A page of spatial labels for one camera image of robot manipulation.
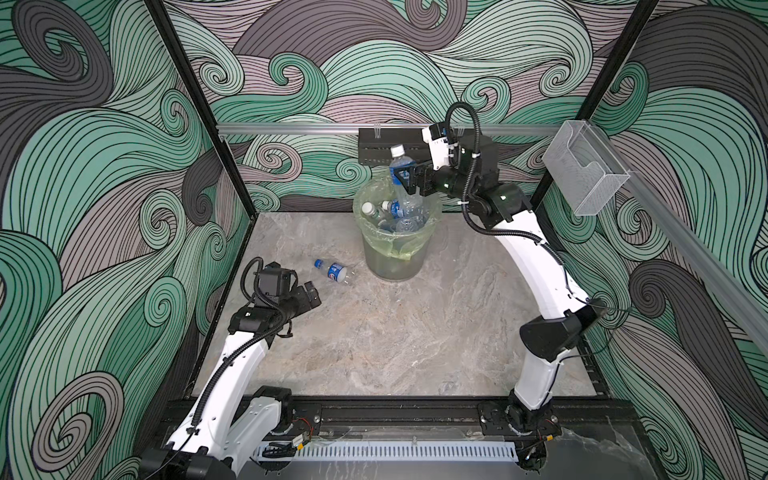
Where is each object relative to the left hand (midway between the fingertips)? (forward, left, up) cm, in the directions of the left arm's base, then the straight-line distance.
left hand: (303, 294), depth 80 cm
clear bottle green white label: (+27, -21, +2) cm, 34 cm away
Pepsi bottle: (+15, -6, -10) cm, 19 cm away
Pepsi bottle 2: (+17, -28, +14) cm, 36 cm away
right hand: (+17, -27, +30) cm, 44 cm away
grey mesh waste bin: (+15, -23, -7) cm, 29 cm away
